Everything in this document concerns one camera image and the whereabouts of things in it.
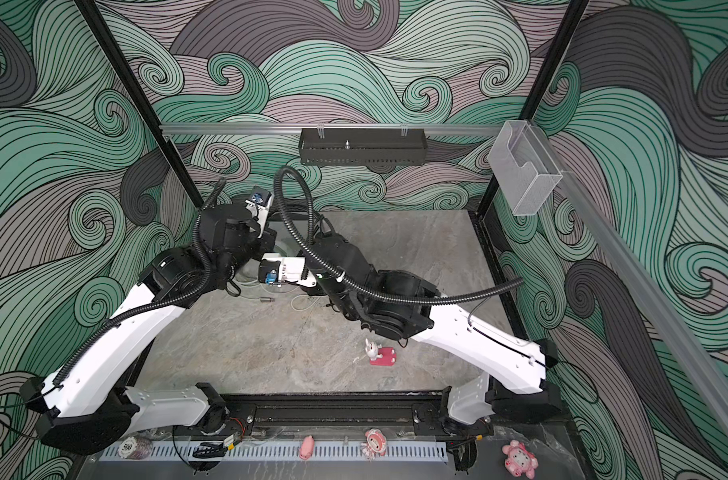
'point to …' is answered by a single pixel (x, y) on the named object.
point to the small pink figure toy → (307, 447)
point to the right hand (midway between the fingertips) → (315, 238)
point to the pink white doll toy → (375, 444)
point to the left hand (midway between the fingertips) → (264, 221)
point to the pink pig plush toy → (519, 461)
